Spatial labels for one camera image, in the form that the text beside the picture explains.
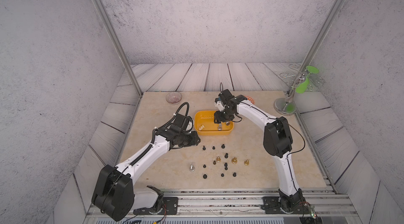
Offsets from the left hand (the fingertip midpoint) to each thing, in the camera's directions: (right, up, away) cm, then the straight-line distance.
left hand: (201, 140), depth 82 cm
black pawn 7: (+17, -18, +1) cm, 25 cm away
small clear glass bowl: (-21, +23, +33) cm, 46 cm away
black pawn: (+7, -6, +10) cm, 14 cm away
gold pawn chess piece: (+9, -12, +5) cm, 16 cm away
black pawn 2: (+12, -6, +11) cm, 18 cm away
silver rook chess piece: (+11, +5, +18) cm, 21 cm away
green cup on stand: (+61, +29, +16) cm, 70 cm away
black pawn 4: (+2, -14, +3) cm, 15 cm away
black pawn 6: (+11, -18, +1) cm, 21 cm away
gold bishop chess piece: (+18, -12, +5) cm, 22 cm away
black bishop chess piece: (+14, -10, +7) cm, 18 cm away
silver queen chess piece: (+16, +7, +20) cm, 26 cm away
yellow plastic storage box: (+2, +6, +20) cm, 21 cm away
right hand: (+10, +9, +14) cm, 19 cm away
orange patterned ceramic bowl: (+34, +22, +30) cm, 50 cm away
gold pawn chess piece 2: (+24, -13, +4) cm, 28 cm away
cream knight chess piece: (0, +4, +18) cm, 19 cm away
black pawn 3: (+7, -13, +5) cm, 16 cm away
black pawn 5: (+2, -19, +1) cm, 19 cm away
